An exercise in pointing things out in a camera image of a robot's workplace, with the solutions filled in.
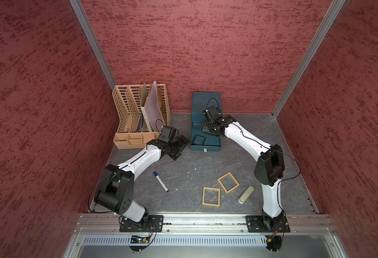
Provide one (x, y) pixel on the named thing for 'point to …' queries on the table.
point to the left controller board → (139, 239)
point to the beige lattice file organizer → (142, 110)
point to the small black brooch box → (198, 140)
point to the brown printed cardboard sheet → (144, 95)
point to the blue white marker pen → (160, 181)
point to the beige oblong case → (246, 194)
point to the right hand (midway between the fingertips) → (207, 130)
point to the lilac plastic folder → (153, 110)
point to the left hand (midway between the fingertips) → (187, 149)
